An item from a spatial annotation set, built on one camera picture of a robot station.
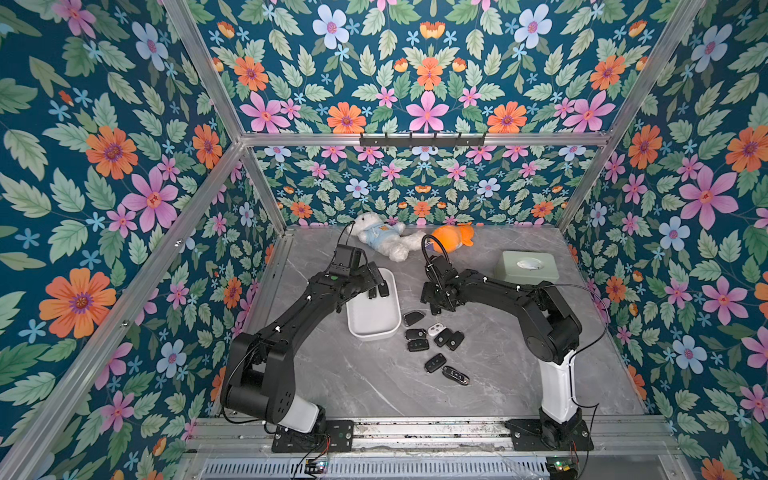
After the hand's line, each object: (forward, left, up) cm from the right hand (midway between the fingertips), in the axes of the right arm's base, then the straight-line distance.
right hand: (429, 299), depth 98 cm
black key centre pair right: (-14, -8, -1) cm, 16 cm away
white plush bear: (+21, +14, +7) cm, 26 cm away
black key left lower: (-16, +3, -1) cm, 16 cm away
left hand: (0, +17, +13) cm, 21 cm away
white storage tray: (-7, +17, -2) cm, 18 cm away
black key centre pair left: (-13, -4, -1) cm, 14 cm away
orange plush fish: (+23, -9, +7) cm, 25 cm away
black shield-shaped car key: (-6, +5, -1) cm, 8 cm away
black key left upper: (-12, +4, -1) cm, 13 cm away
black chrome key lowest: (-24, -7, 0) cm, 25 cm away
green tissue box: (+10, -33, +6) cm, 34 cm away
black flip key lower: (-21, -2, 0) cm, 21 cm away
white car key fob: (-11, -2, -1) cm, 11 cm away
